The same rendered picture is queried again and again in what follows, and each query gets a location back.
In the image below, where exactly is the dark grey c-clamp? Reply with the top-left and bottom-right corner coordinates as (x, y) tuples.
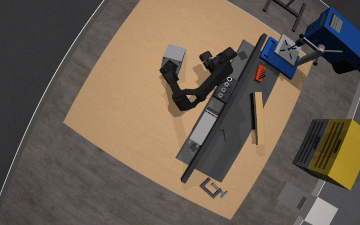
(200, 178), (228, 198)

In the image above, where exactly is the black long square bar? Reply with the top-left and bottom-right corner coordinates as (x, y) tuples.
(181, 33), (267, 183)

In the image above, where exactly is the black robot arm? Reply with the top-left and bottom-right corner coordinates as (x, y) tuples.
(159, 47), (237, 111)

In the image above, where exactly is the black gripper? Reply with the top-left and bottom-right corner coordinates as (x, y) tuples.
(199, 51), (226, 86)

